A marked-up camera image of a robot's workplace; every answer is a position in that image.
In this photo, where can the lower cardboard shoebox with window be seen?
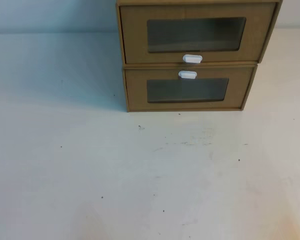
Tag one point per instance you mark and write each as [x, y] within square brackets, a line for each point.
[216, 87]

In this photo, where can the cardboard drawer with window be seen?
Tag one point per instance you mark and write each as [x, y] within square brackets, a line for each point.
[135, 32]

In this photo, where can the white drawer handle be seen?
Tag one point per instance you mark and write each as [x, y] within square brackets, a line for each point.
[187, 74]
[192, 59]

